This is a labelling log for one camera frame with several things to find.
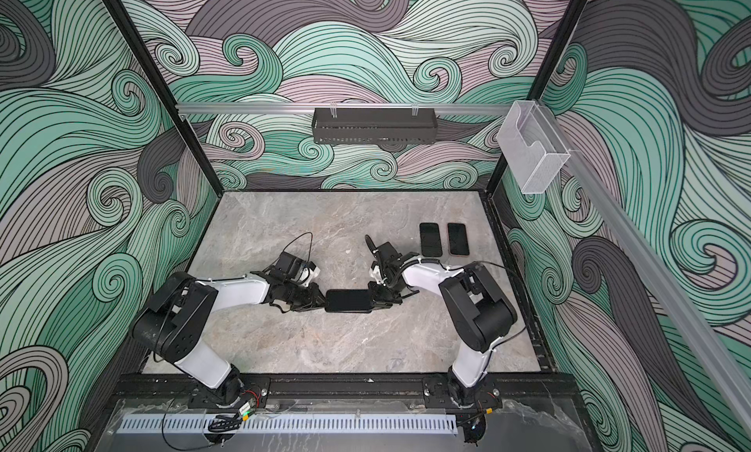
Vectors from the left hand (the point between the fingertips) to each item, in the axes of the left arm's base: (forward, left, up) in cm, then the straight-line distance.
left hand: (329, 303), depth 89 cm
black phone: (+24, -44, +4) cm, 50 cm away
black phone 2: (+26, -35, -2) cm, 44 cm away
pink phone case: (+24, -44, +2) cm, 50 cm away
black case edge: (-2, -12, +1) cm, 12 cm away
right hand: (-1, -13, -1) cm, 13 cm away
